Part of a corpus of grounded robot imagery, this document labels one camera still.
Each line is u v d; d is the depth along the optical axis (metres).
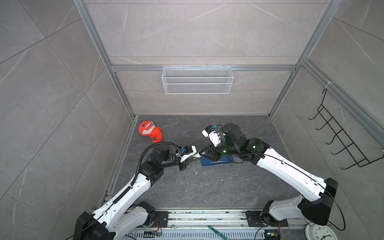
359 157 0.59
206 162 0.92
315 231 0.67
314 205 0.41
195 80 1.01
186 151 0.57
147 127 1.01
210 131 0.60
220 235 0.70
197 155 0.67
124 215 0.54
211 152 0.58
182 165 0.62
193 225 0.73
